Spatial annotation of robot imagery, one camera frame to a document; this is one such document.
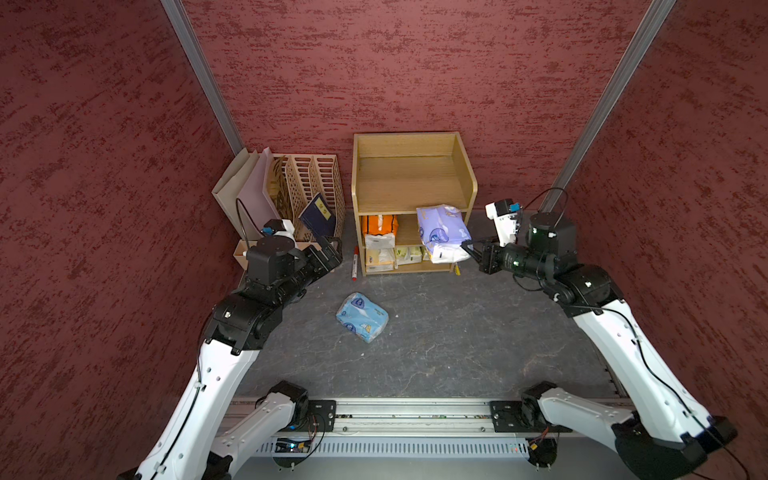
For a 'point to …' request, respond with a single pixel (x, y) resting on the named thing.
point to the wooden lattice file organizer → (291, 184)
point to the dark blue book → (319, 217)
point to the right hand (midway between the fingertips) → (462, 252)
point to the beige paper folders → (241, 195)
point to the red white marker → (355, 264)
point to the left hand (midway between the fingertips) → (328, 257)
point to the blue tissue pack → (361, 316)
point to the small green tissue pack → (408, 255)
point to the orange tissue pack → (380, 224)
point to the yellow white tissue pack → (380, 252)
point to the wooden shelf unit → (394, 175)
